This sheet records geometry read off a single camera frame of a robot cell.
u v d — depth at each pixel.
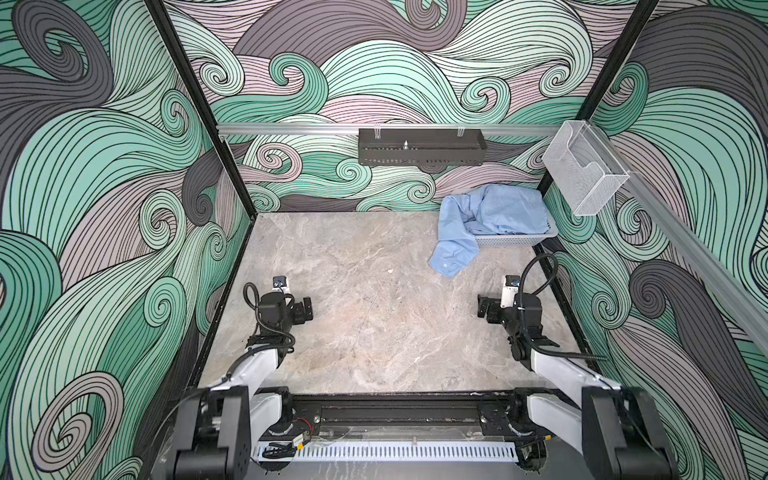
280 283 0.77
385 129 0.93
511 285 0.77
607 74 0.81
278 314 0.68
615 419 0.88
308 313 0.82
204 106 0.88
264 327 0.66
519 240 1.04
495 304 0.79
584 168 0.78
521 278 0.68
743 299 0.52
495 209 1.05
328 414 0.75
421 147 0.95
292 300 0.74
